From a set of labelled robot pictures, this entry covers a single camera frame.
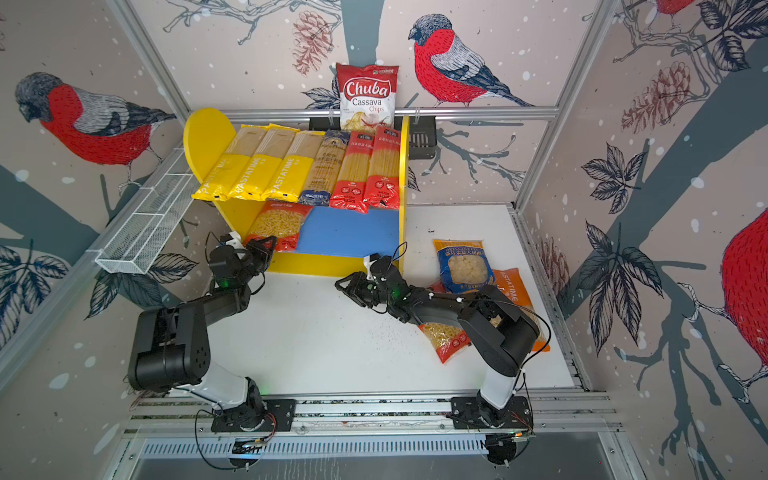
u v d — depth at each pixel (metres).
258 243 0.85
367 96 0.84
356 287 0.74
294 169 0.72
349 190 0.66
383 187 0.65
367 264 0.83
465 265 0.98
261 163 0.73
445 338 0.83
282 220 0.92
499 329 0.48
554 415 0.75
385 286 0.68
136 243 0.71
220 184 0.68
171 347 0.46
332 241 0.93
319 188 0.67
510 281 0.93
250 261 0.78
